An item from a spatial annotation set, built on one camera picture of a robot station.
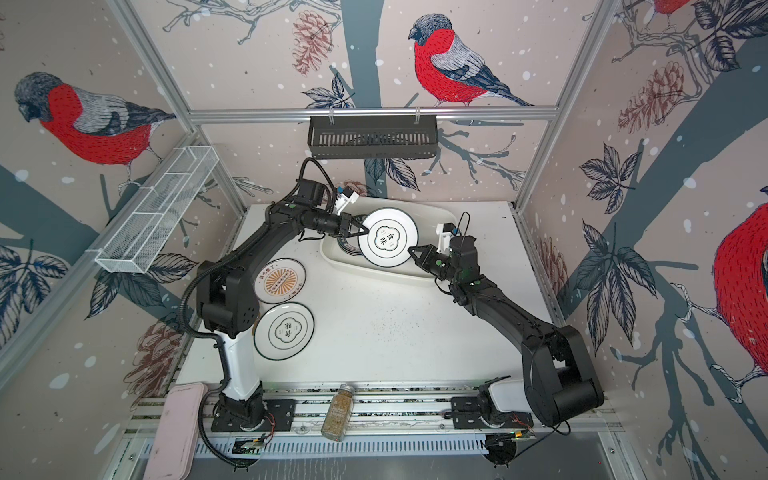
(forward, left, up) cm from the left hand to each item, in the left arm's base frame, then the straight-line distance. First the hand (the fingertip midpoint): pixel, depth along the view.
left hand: (365, 231), depth 84 cm
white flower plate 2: (-20, +25, -23) cm, 40 cm away
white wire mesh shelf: (+1, +56, +8) cm, 56 cm away
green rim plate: (+10, +7, -20) cm, 24 cm away
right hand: (-5, -12, -3) cm, 13 cm away
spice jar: (-43, +6, -18) cm, 47 cm away
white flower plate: (0, -7, -2) cm, 8 cm away
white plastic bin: (+24, -22, -19) cm, 37 cm away
